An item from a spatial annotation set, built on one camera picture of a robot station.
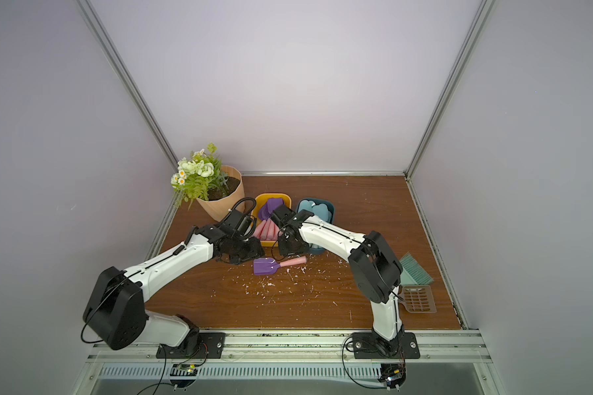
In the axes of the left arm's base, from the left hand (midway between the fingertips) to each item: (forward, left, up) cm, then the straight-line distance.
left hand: (264, 253), depth 84 cm
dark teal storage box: (+3, -18, -4) cm, 19 cm away
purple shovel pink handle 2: (-1, 0, -9) cm, 9 cm away
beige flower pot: (+18, +13, +8) cm, 23 cm away
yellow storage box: (+26, +1, -3) cm, 26 cm away
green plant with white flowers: (+18, +21, +20) cm, 34 cm away
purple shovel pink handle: (+12, +1, -3) cm, 12 cm away
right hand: (+5, -8, -1) cm, 10 cm away
